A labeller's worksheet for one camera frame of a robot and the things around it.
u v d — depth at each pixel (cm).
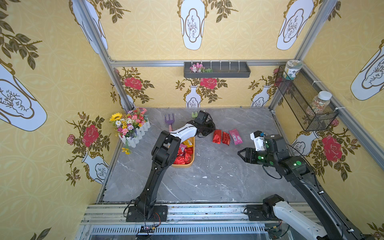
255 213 73
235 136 100
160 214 73
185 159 89
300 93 90
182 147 92
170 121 113
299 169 48
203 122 88
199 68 88
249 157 63
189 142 95
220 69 92
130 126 89
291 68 85
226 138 100
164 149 61
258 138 65
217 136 98
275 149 53
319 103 66
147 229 73
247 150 65
